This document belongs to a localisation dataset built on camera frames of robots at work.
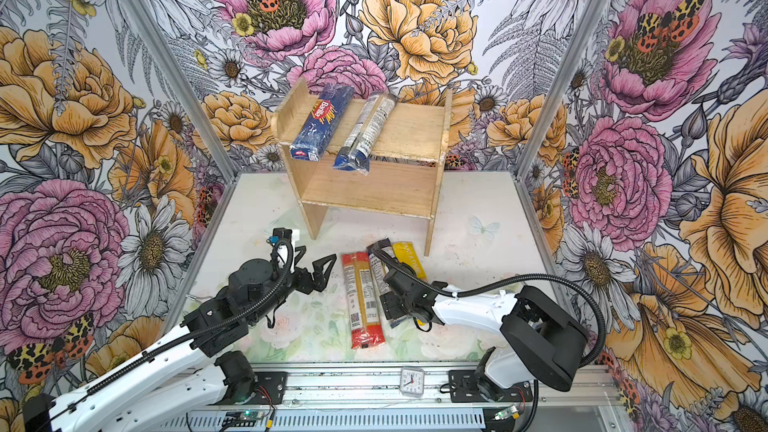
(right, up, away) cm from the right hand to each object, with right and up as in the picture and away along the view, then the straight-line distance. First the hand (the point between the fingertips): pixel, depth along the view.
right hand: (397, 309), depth 86 cm
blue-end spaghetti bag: (-5, +10, +6) cm, 12 cm away
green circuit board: (-36, -20, -16) cm, 44 cm away
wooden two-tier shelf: (+3, +41, +12) cm, 43 cm away
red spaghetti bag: (-8, -3, -4) cm, 10 cm away
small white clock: (+4, -14, -12) cm, 19 cm away
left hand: (-19, +16, -13) cm, 28 cm away
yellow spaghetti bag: (+3, +14, +12) cm, 18 cm away
